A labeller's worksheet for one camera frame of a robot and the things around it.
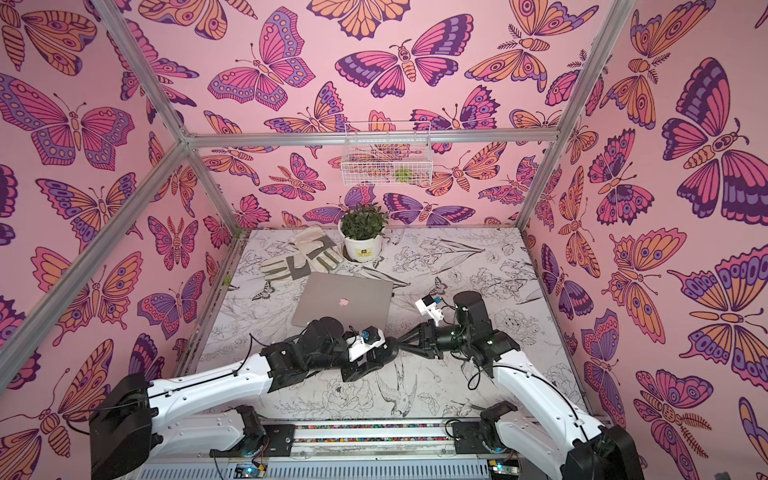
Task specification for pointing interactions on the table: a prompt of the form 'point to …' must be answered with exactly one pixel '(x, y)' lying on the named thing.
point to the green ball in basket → (403, 175)
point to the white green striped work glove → (290, 269)
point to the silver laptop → (356, 302)
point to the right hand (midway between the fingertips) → (402, 343)
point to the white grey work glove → (318, 247)
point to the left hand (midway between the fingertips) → (380, 352)
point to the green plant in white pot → (361, 231)
